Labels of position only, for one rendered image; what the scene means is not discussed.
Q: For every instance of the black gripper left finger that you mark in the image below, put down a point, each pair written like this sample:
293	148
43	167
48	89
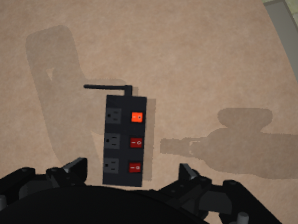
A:
74	173

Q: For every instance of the black power strip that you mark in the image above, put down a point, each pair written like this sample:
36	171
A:
124	137

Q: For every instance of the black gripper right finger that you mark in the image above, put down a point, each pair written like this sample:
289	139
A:
205	197

